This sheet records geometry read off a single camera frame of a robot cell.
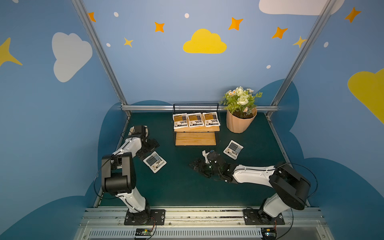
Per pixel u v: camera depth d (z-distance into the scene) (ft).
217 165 2.21
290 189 1.48
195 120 3.06
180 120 3.05
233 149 3.29
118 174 1.53
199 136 3.50
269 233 2.40
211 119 3.05
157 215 2.49
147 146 2.83
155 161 3.05
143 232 2.35
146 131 3.56
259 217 2.15
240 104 2.84
